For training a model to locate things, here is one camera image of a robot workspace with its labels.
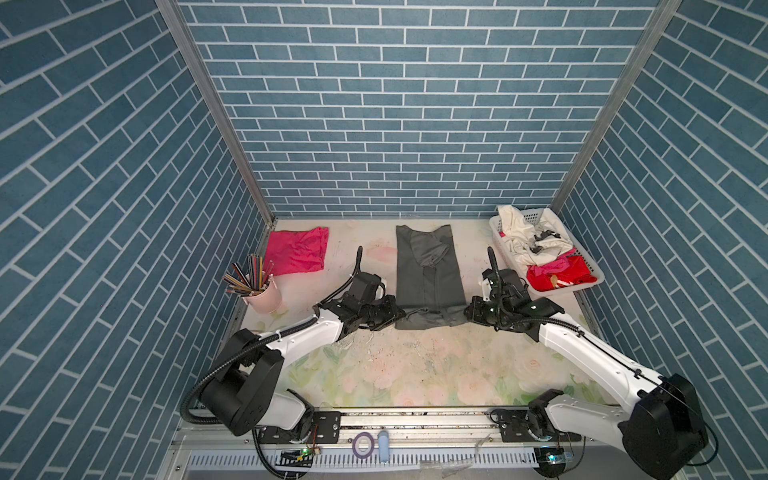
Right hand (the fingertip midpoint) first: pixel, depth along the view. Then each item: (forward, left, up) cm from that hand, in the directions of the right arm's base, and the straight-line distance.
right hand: (461, 308), depth 83 cm
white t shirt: (+29, -27, -4) cm, 40 cm away
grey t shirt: (+15, +8, -12) cm, 21 cm away
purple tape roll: (-31, +25, -11) cm, 41 cm away
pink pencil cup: (+1, +59, -6) cm, 59 cm away
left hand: (-2, +15, -1) cm, 15 cm away
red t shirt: (+18, -39, -4) cm, 43 cm away
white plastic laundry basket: (+43, -29, -4) cm, 52 cm away
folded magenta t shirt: (+22, +56, -6) cm, 61 cm away
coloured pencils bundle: (+5, +63, -1) cm, 63 cm away
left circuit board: (-37, +39, -12) cm, 55 cm away
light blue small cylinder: (-33, +19, -9) cm, 39 cm away
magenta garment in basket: (+20, -33, -3) cm, 38 cm away
